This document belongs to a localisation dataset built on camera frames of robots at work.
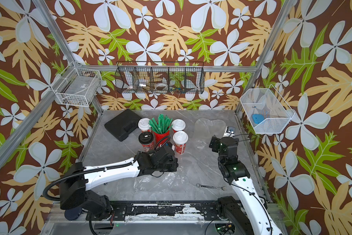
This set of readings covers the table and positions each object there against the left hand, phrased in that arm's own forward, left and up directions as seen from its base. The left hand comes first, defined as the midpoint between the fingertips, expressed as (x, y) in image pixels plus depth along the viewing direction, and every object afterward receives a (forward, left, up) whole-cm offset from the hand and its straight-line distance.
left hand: (181, 164), depth 78 cm
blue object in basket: (+21, -43, +14) cm, 50 cm away
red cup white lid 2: (+24, +2, +5) cm, 25 cm away
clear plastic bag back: (+31, -18, -10) cm, 37 cm away
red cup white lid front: (+14, 0, +4) cm, 14 cm away
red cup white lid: (+23, +23, +5) cm, 33 cm away
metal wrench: (-9, -24, -13) cm, 29 cm away
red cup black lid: (+13, +20, +4) cm, 24 cm away
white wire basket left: (+39, +63, +21) cm, 77 cm away
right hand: (+11, -21, +10) cm, 26 cm away
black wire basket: (+54, +14, +18) cm, 58 cm away
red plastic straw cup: (+18, +13, -3) cm, 22 cm away
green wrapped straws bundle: (+25, +11, +2) cm, 28 cm away
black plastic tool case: (+34, +41, -7) cm, 54 cm away
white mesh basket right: (+27, -49, +14) cm, 58 cm away
